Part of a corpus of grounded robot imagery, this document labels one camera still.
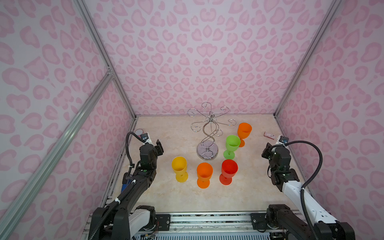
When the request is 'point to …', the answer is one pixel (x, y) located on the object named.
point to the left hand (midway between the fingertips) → (153, 139)
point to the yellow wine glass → (179, 164)
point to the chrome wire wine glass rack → (207, 149)
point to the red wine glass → (229, 167)
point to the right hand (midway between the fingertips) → (271, 143)
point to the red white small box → (270, 135)
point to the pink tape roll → (138, 132)
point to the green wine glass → (232, 143)
